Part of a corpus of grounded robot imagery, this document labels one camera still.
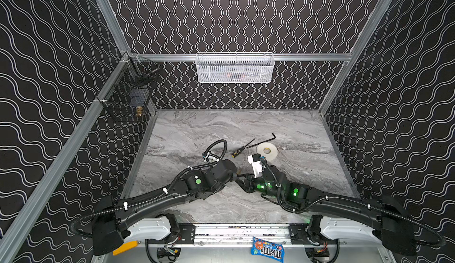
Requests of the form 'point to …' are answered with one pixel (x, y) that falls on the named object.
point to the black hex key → (262, 142)
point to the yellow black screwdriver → (233, 155)
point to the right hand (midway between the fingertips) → (234, 179)
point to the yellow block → (125, 247)
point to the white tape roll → (269, 150)
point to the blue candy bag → (263, 247)
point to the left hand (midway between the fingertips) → (239, 171)
